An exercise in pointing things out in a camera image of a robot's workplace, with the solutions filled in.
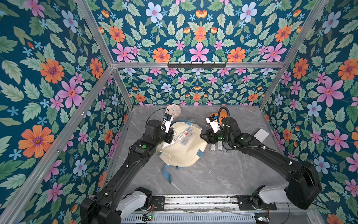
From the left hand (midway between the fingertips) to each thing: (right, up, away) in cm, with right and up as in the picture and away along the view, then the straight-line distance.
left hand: (174, 127), depth 76 cm
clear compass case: (+24, -8, -8) cm, 27 cm away
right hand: (+19, -2, +4) cm, 19 cm away
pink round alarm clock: (-5, +12, +39) cm, 41 cm away
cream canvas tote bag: (+6, -15, +17) cm, 24 cm away
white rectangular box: (+59, -7, +20) cm, 63 cm away
